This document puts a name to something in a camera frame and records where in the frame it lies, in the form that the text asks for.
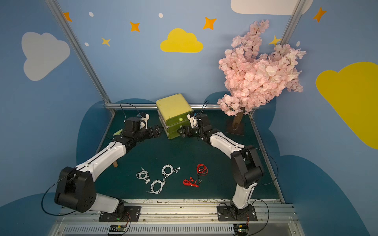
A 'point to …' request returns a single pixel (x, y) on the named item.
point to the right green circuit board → (240, 229)
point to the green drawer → (179, 118)
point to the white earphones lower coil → (162, 183)
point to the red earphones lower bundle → (190, 182)
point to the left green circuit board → (117, 228)
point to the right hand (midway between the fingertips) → (184, 129)
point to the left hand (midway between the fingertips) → (158, 127)
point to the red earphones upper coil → (202, 169)
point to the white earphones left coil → (143, 175)
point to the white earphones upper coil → (172, 170)
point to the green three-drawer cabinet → (172, 112)
